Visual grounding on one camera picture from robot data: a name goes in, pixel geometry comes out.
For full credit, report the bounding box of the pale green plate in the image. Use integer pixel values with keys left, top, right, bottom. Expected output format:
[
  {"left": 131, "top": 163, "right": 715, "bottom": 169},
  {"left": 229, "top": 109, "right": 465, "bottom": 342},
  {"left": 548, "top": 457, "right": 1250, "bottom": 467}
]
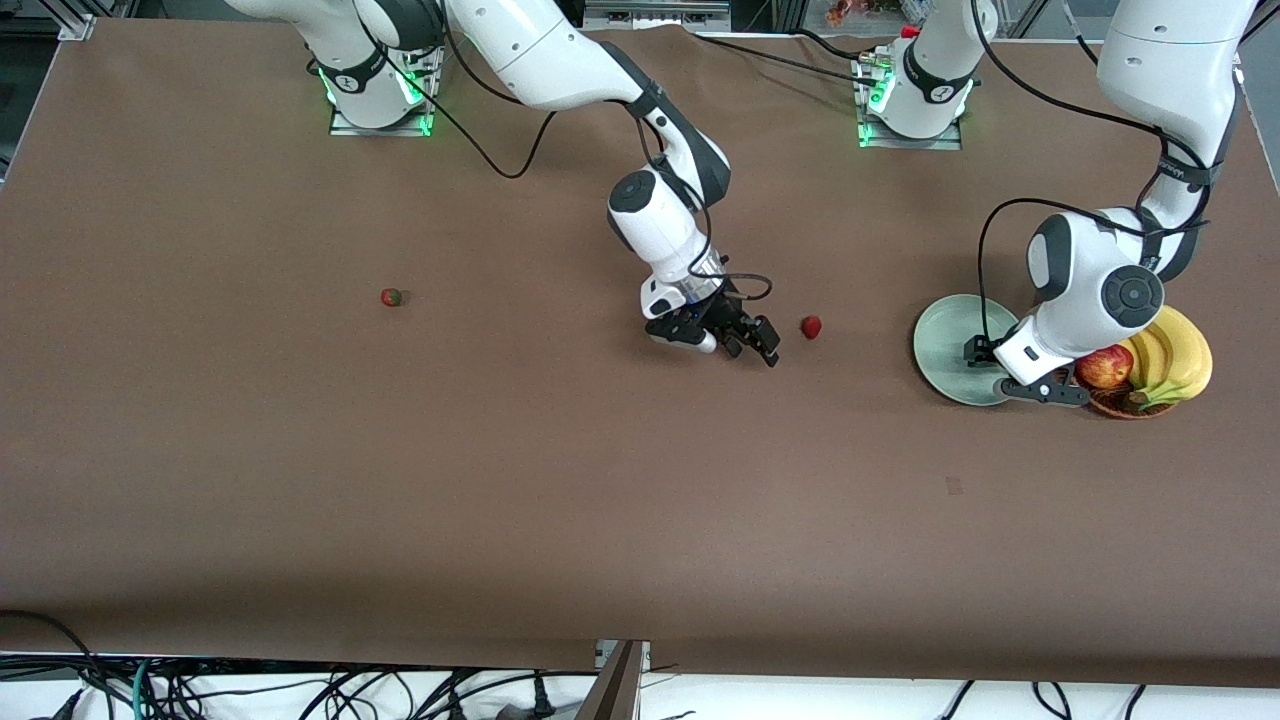
[{"left": 912, "top": 293, "right": 1023, "bottom": 407}]

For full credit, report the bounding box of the red apple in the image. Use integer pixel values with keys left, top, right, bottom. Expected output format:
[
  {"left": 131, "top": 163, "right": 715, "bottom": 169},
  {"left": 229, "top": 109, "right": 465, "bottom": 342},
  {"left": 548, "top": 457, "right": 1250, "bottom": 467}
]
[{"left": 1075, "top": 345, "right": 1135, "bottom": 390}]

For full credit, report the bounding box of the brown wicker basket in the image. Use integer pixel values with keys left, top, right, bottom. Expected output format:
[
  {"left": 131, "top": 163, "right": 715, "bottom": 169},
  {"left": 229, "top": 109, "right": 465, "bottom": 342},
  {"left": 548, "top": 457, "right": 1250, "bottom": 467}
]
[{"left": 1080, "top": 383, "right": 1181, "bottom": 421}]

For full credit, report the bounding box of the brown table cover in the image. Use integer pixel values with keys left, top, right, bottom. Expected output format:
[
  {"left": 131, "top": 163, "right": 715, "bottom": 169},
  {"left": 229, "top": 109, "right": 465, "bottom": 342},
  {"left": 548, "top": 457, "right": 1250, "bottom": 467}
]
[{"left": 0, "top": 18, "right": 1280, "bottom": 691}]

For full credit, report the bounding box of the yellow banana bunch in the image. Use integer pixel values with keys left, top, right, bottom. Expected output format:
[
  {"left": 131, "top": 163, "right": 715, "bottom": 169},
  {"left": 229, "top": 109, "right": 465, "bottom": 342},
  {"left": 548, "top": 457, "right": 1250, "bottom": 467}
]
[{"left": 1120, "top": 305, "right": 1214, "bottom": 411}]

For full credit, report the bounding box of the grey equipment box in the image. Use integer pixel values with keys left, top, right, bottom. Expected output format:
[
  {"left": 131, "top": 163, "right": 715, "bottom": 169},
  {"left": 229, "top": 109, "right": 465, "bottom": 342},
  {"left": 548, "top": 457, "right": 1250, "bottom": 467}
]
[{"left": 583, "top": 0, "right": 732, "bottom": 31}]

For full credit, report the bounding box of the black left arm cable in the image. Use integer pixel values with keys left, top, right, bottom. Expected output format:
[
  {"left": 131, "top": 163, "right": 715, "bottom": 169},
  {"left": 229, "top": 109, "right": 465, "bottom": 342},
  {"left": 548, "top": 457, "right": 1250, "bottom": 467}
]
[{"left": 965, "top": 0, "right": 1246, "bottom": 346}]

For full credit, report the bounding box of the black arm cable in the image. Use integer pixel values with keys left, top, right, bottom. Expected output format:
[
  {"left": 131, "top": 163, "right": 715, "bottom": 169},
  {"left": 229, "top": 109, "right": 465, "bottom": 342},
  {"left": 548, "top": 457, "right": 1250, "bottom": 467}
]
[
  {"left": 340, "top": 20, "right": 774, "bottom": 301},
  {"left": 965, "top": 0, "right": 1246, "bottom": 346}
]

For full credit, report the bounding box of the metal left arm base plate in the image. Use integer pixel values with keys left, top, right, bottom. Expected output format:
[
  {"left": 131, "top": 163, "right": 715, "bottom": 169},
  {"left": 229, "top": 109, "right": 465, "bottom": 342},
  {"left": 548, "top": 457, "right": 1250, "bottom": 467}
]
[{"left": 856, "top": 118, "right": 964, "bottom": 152}]

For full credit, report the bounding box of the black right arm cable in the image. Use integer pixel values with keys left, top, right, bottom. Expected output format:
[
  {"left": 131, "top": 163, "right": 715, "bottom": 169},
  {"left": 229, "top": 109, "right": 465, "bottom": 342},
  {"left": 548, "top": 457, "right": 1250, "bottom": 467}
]
[{"left": 340, "top": 20, "right": 774, "bottom": 301}]

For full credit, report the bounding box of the long black table cable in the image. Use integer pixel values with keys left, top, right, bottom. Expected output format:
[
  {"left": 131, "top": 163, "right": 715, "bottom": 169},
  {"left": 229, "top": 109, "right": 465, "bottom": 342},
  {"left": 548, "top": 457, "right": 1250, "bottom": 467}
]
[{"left": 690, "top": 33, "right": 881, "bottom": 86}]

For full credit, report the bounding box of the short black table cable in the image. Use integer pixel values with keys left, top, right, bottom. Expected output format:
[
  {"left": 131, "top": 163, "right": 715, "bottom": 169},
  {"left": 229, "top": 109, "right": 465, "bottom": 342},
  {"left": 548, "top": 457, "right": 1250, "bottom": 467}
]
[{"left": 793, "top": 28, "right": 867, "bottom": 61}]

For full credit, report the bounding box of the aluminium frame post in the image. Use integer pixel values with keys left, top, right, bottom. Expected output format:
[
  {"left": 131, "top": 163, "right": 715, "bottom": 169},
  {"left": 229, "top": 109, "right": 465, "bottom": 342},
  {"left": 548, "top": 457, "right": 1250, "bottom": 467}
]
[{"left": 575, "top": 640, "right": 652, "bottom": 720}]

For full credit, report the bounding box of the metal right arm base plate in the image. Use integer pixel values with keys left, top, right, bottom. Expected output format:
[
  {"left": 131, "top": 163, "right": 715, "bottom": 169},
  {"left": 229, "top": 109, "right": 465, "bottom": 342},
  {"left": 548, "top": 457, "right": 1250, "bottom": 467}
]
[{"left": 328, "top": 100, "right": 435, "bottom": 138}]

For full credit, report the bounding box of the thick black floor cable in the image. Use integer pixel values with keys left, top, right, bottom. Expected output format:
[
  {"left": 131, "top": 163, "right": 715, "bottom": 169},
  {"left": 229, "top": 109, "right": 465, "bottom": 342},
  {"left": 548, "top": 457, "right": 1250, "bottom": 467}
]
[{"left": 0, "top": 608, "right": 116, "bottom": 720}]

